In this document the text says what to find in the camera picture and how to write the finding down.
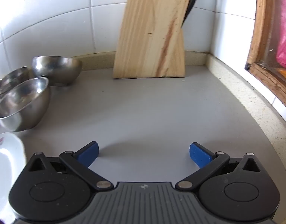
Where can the white floral plate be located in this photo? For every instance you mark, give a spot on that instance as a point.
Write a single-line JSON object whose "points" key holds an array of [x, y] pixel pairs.
{"points": [[5, 165]]}

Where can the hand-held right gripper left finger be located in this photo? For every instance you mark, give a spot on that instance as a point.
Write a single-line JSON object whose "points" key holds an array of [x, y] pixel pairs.
{"points": [[88, 152]]}

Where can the pink plastic bag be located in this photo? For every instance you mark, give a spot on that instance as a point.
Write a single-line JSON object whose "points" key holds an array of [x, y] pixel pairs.
{"points": [[285, 39]]}

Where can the stainless steel bowl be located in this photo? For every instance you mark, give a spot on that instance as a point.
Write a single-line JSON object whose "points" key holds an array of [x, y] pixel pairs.
{"points": [[13, 77], [24, 107], [56, 68]]}

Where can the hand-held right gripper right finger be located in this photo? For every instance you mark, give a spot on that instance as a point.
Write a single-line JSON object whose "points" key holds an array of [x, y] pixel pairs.
{"points": [[199, 155]]}

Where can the wooden knife block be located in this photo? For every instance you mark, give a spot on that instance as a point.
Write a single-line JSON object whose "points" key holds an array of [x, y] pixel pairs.
{"points": [[150, 35]]}

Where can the wooden window frame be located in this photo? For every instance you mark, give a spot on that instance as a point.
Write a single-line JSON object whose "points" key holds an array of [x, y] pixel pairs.
{"points": [[258, 28]]}

